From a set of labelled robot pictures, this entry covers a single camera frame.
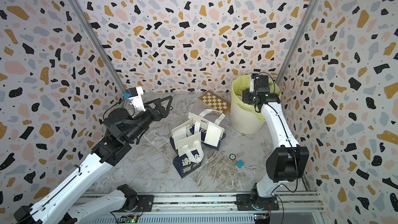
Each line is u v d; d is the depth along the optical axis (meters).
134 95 0.53
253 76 0.74
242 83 0.92
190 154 0.73
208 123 0.74
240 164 0.84
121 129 0.46
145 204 0.73
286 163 0.44
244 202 0.73
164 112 0.54
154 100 0.64
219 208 0.73
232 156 0.90
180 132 0.75
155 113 0.54
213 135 0.75
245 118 0.84
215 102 1.13
